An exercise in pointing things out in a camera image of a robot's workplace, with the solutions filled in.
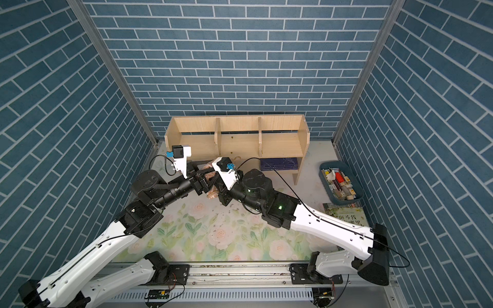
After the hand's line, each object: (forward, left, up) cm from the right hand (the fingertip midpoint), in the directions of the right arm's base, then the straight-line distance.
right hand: (213, 177), depth 60 cm
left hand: (+1, -4, +4) cm, 5 cm away
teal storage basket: (+24, -55, -35) cm, 70 cm away
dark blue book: (+24, -22, -21) cm, 39 cm away
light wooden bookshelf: (+31, -4, -12) cm, 33 cm away
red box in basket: (+28, -55, -33) cm, 70 cm away
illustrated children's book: (+9, -59, -36) cm, 69 cm away
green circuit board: (-29, +21, -39) cm, 53 cm away
